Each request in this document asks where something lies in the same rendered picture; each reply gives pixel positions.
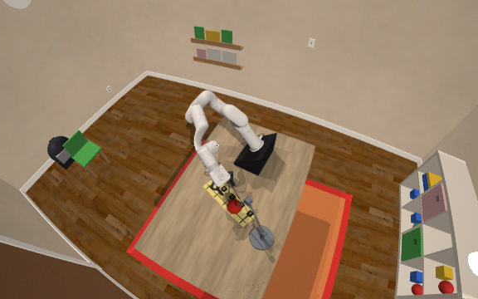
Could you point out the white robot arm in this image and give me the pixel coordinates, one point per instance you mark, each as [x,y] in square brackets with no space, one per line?
[238,119]

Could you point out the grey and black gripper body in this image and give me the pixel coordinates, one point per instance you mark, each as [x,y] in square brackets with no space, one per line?
[219,176]

